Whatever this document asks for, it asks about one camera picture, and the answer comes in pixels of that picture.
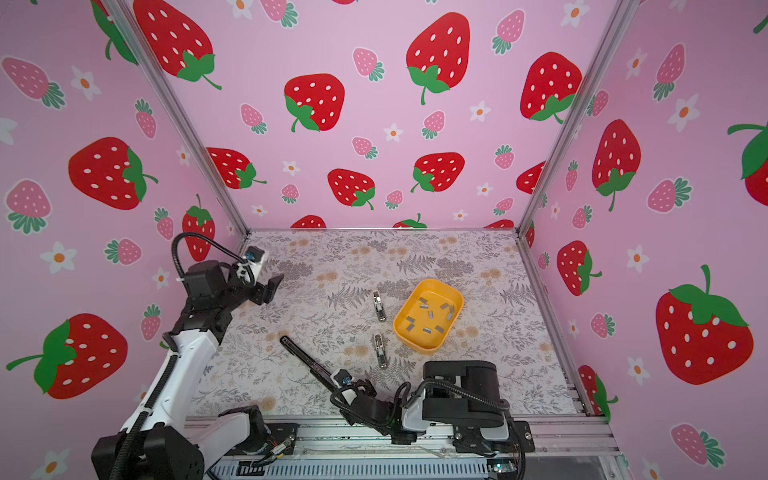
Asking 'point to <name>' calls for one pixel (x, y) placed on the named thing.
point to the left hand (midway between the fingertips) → (267, 268)
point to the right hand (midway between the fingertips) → (336, 389)
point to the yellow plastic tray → (428, 317)
